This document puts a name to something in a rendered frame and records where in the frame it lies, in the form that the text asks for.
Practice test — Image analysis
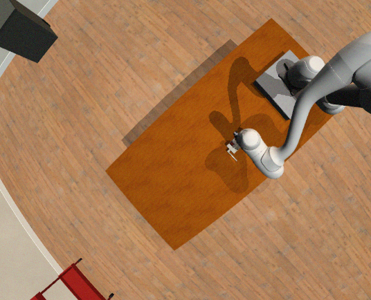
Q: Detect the white power strip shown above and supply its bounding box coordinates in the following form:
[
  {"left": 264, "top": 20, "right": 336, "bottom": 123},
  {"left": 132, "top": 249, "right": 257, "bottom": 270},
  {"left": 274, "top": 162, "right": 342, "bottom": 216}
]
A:
[{"left": 227, "top": 138, "right": 240, "bottom": 161}]

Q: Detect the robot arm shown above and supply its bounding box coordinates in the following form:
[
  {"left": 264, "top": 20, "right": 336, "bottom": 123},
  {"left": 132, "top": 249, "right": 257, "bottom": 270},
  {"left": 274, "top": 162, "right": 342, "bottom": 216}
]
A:
[{"left": 236, "top": 31, "right": 371, "bottom": 179}]

